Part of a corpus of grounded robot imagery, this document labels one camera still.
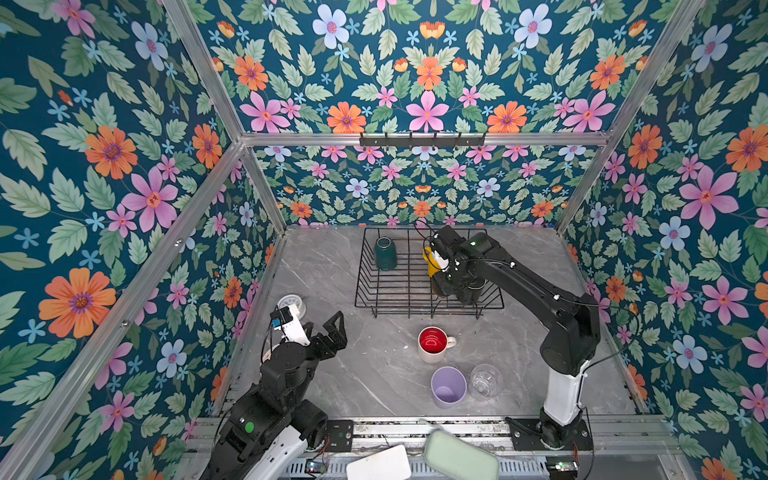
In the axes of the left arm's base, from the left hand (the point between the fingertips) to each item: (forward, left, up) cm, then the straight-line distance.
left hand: (334, 315), depth 67 cm
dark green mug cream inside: (+30, -12, -16) cm, 36 cm away
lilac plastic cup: (-10, -27, -26) cm, 39 cm away
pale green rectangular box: (-27, -26, -24) cm, 45 cm away
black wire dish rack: (+27, -13, -26) cm, 40 cm away
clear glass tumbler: (-10, -38, -26) cm, 47 cm away
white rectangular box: (-27, -11, -20) cm, 36 cm away
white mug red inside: (+2, -24, -25) cm, 35 cm away
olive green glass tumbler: (+8, -25, -5) cm, 27 cm away
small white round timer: (+19, +19, -23) cm, 36 cm away
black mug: (+14, -38, -15) cm, 43 cm away
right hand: (+14, -29, -11) cm, 34 cm away
